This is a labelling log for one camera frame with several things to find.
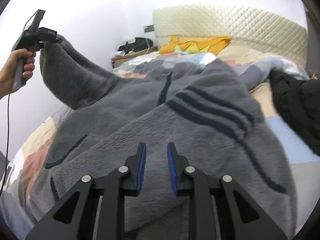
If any person left hand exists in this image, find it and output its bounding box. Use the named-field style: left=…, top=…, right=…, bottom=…
left=0, top=48, right=36, bottom=100

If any black bag on nightstand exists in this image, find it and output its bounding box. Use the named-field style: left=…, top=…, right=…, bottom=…
left=118, top=37, right=153, bottom=54

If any yellow orange pillow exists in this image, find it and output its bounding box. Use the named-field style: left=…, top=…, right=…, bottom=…
left=159, top=35, right=232, bottom=55

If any cardboard box nightstand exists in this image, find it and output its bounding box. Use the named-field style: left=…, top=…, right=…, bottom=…
left=111, top=46, right=158, bottom=68

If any patchwork pastel duvet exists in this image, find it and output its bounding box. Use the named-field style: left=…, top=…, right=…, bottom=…
left=0, top=49, right=320, bottom=230

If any black cable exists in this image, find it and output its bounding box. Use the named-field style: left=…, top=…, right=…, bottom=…
left=0, top=93, right=11, bottom=198

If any white cylinder on nightstand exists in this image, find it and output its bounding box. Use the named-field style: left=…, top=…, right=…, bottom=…
left=114, top=50, right=126, bottom=56

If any white charger on bag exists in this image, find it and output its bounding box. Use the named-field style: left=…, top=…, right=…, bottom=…
left=127, top=37, right=136, bottom=44

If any black garment on bed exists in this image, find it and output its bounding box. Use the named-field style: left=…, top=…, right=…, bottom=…
left=269, top=70, right=319, bottom=155

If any grey wall socket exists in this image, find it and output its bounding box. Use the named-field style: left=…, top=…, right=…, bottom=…
left=143, top=25, right=155, bottom=33

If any grey fleece zip jacket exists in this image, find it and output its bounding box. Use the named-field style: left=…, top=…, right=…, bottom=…
left=18, top=34, right=299, bottom=240

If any cream quilted headboard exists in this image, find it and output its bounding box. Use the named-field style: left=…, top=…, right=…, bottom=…
left=152, top=5, right=308, bottom=67

